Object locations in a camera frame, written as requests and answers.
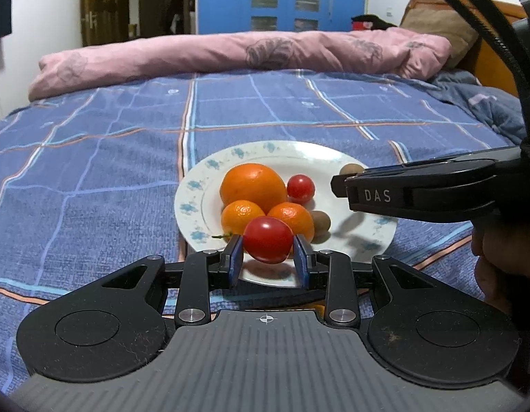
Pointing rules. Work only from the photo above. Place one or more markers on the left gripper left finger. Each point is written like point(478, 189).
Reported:
point(232, 260)

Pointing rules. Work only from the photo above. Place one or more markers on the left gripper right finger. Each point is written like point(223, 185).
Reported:
point(305, 262)

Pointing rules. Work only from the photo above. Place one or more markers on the red cherry tomato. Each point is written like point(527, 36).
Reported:
point(300, 189)
point(268, 240)

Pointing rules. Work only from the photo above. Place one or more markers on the small mandarin front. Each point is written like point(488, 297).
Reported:
point(296, 217)

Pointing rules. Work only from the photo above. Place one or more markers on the small mandarin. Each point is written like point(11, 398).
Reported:
point(237, 215)
point(296, 217)

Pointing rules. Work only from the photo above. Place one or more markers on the large orange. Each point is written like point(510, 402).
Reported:
point(255, 183)

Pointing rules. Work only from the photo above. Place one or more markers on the person right hand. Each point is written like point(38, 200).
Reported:
point(501, 252)

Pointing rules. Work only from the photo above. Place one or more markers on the white floral plate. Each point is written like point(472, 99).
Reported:
point(198, 205)

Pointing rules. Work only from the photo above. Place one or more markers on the blue crumpled blanket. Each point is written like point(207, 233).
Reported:
point(493, 107)

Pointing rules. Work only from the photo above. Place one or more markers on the brown pillow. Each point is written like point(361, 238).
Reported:
point(445, 23)

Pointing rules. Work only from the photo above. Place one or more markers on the pink rolled quilt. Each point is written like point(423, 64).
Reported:
point(397, 51)

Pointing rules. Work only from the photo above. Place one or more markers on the blue plaid bedsheet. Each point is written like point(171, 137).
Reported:
point(87, 179)

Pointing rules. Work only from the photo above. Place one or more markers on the red black bag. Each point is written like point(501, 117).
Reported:
point(369, 22)

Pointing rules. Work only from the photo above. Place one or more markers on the brown wooden door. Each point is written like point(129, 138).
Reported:
point(104, 21)

